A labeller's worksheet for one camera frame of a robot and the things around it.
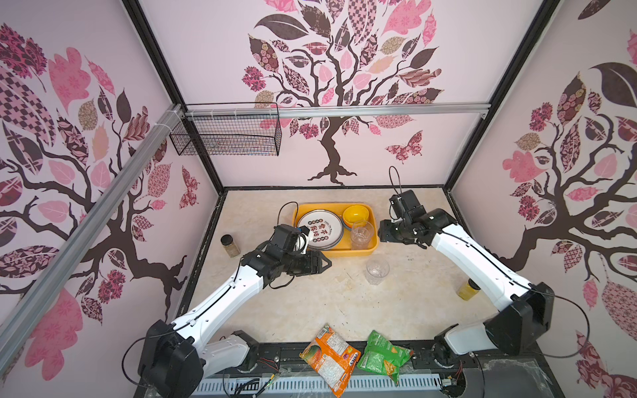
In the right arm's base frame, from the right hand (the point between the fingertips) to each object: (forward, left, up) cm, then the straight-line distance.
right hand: (385, 229), depth 81 cm
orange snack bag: (-35, +19, -16) cm, 42 cm away
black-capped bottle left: (+2, +57, -11) cm, 58 cm away
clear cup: (+8, +6, -14) cm, 17 cm away
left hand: (-12, +20, -4) cm, 24 cm away
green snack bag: (-35, +4, -14) cm, 38 cm away
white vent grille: (-41, +27, -19) cm, 53 cm away
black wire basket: (+47, +60, +6) cm, 77 cm away
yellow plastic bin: (+24, +14, -18) cm, 33 cm away
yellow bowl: (+19, +8, -14) cm, 25 cm away
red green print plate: (+13, +20, -17) cm, 29 cm away
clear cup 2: (-7, +1, -15) cm, 16 cm away
